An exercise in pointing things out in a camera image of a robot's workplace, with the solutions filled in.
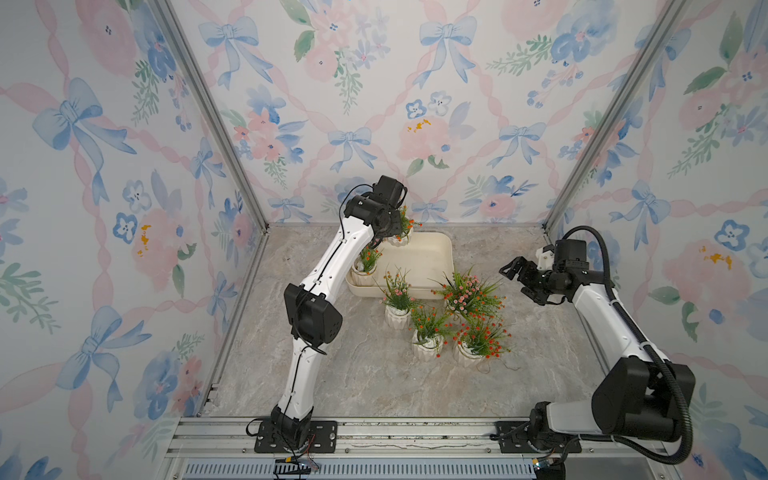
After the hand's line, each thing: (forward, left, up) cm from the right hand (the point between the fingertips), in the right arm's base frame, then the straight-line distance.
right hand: (511, 264), depth 87 cm
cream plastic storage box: (+15, +22, -16) cm, 31 cm away
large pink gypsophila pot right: (-9, +14, -2) cm, 17 cm away
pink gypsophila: (+6, +44, -9) cm, 46 cm away
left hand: (+9, +35, +8) cm, 37 cm away
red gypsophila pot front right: (-22, +12, -2) cm, 25 cm away
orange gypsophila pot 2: (-18, +25, -7) cm, 32 cm away
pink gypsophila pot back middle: (-9, +33, -5) cm, 35 cm away
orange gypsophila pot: (+1, +32, +10) cm, 33 cm away
